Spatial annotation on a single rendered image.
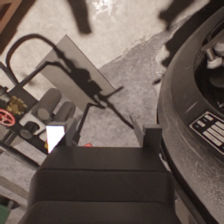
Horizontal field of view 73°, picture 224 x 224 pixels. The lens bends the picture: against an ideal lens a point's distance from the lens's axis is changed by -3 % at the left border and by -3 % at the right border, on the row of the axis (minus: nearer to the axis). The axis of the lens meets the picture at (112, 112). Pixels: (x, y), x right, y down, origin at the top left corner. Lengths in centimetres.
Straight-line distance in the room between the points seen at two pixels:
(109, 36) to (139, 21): 16
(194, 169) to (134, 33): 74
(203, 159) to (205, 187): 3
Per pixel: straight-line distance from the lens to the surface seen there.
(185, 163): 25
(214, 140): 24
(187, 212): 25
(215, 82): 40
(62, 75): 102
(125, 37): 87
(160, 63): 92
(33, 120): 63
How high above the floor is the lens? 85
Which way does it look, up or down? 51 degrees down
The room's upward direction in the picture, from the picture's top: 170 degrees counter-clockwise
